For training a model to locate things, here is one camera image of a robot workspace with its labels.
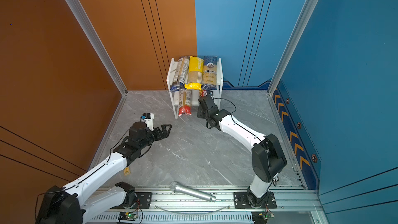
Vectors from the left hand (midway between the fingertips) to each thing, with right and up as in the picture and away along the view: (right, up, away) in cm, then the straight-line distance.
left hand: (166, 125), depth 83 cm
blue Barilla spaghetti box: (+20, +18, +5) cm, 27 cm away
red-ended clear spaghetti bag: (+10, +13, +5) cm, 17 cm away
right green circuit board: (+47, -40, -13) cm, 63 cm away
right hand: (+19, +9, +5) cm, 21 cm away
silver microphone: (+7, -29, -9) cm, 31 cm away
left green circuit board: (-15, -40, -12) cm, 45 cm away
